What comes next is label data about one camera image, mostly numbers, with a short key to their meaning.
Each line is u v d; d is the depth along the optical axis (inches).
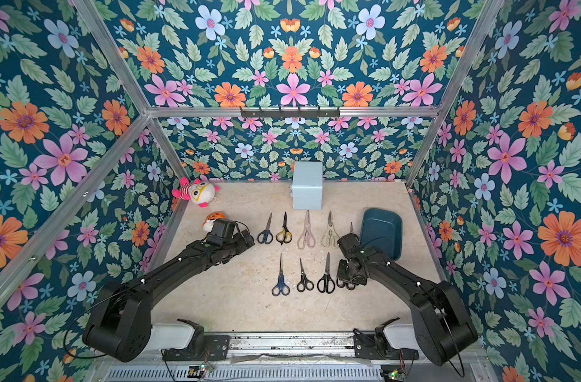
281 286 33.9
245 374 27.7
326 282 34.2
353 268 24.7
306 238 39.9
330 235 39.1
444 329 16.3
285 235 39.1
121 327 16.4
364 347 28.9
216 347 29.0
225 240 27.6
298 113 36.5
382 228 40.1
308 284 34.2
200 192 42.2
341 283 33.1
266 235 39.8
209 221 38.6
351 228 40.9
